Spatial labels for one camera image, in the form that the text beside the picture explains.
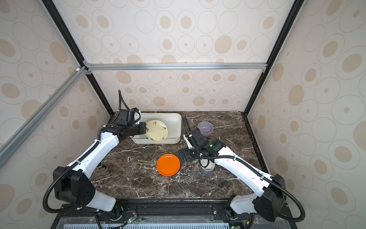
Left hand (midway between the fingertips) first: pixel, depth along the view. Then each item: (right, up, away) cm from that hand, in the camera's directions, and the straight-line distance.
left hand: (149, 124), depth 83 cm
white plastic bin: (+12, +2, +30) cm, 32 cm away
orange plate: (+10, -26, +8) cm, 29 cm away
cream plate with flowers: (+2, -4, +11) cm, 12 cm away
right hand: (+22, -16, -6) cm, 28 cm away
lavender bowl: (+36, -3, +21) cm, 42 cm away
